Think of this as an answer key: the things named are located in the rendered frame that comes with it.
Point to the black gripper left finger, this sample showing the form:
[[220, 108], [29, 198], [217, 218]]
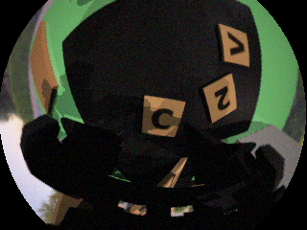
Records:
[[106, 140]]

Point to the orange flat rectangular board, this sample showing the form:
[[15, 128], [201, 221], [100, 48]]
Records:
[[44, 79]]

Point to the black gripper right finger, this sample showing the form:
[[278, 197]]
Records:
[[208, 154]]

